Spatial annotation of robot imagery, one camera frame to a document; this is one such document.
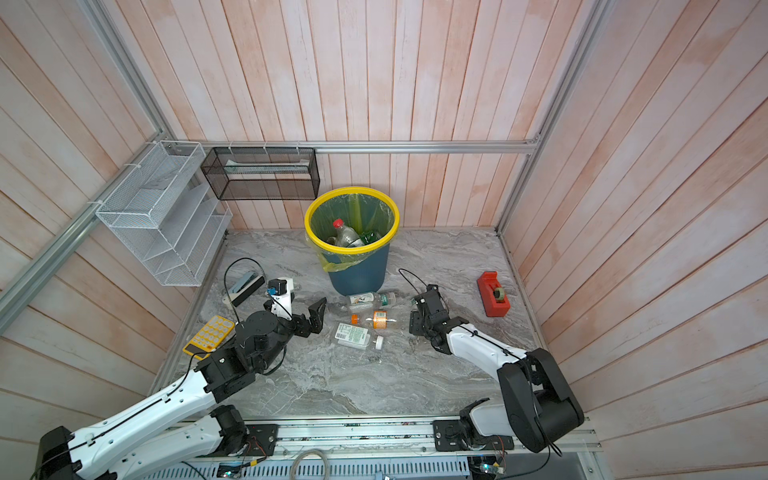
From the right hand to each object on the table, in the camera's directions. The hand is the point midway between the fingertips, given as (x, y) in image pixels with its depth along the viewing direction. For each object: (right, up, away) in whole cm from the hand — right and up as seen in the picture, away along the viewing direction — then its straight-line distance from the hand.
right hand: (423, 318), depth 92 cm
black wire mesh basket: (-57, +50, +14) cm, 77 cm away
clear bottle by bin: (-16, +5, +1) cm, 17 cm away
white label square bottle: (-22, -5, -4) cm, 23 cm away
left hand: (-31, +8, -19) cm, 37 cm away
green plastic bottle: (-17, +25, -2) cm, 31 cm away
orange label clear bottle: (-14, 0, -2) cm, 14 cm away
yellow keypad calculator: (-67, -6, -2) cm, 67 cm away
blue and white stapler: (-60, +8, +6) cm, 60 cm away
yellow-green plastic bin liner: (-21, +34, +3) cm, 40 cm away
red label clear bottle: (-25, +26, 0) cm, 36 cm away
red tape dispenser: (+23, +7, +1) cm, 24 cm away
